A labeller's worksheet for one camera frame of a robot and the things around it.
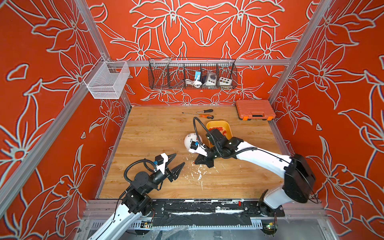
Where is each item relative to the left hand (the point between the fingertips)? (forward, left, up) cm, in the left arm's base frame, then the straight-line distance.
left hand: (179, 158), depth 70 cm
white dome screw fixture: (+17, -4, -8) cm, 19 cm away
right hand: (+1, -7, -6) cm, 9 cm away
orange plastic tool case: (+51, -55, -15) cm, 76 cm away
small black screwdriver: (+51, -14, -19) cm, 56 cm away
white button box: (+50, -24, +10) cm, 57 cm away
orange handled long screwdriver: (+44, -14, -17) cm, 49 cm away
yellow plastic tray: (+35, -27, -19) cm, 48 cm away
